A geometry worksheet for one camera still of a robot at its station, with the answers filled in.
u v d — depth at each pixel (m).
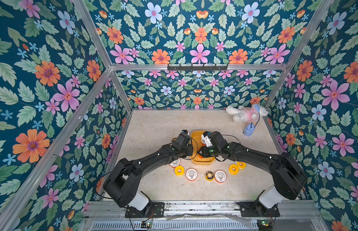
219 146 0.67
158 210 0.73
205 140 0.79
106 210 0.75
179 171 0.86
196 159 0.88
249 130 0.99
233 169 0.86
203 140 0.79
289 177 0.44
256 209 0.66
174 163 0.89
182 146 0.68
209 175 0.85
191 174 0.86
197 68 0.93
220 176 0.84
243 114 1.04
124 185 0.43
